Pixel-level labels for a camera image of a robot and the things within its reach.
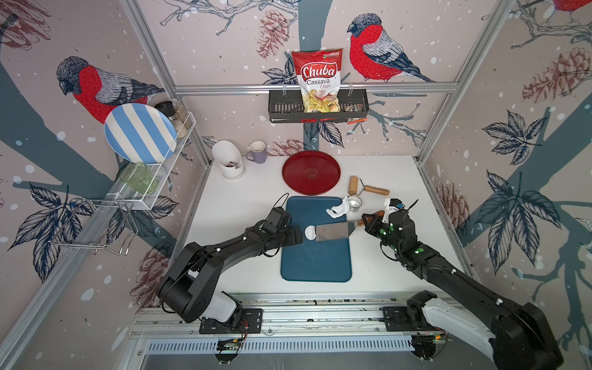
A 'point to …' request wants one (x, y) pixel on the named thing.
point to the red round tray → (311, 173)
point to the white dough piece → (339, 210)
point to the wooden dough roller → (353, 187)
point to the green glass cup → (139, 177)
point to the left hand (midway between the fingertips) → (299, 232)
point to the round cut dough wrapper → (310, 232)
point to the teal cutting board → (312, 260)
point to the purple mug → (257, 152)
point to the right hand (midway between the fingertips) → (362, 214)
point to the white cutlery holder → (230, 158)
